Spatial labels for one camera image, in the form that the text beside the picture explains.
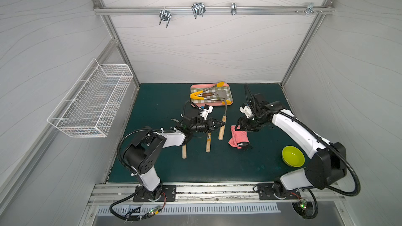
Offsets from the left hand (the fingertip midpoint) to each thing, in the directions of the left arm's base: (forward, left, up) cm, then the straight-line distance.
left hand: (225, 126), depth 78 cm
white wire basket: (0, +61, +14) cm, 63 cm away
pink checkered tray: (+42, +18, -15) cm, 48 cm away
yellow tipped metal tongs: (+33, +19, -14) cm, 41 cm away
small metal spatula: (+37, -2, -16) cm, 40 cm away
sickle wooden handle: (+2, +1, -1) cm, 2 cm away
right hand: (+1, -8, -3) cm, 9 cm away
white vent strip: (-34, +35, -17) cm, 52 cm away
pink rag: (-1, -8, -11) cm, 13 cm away
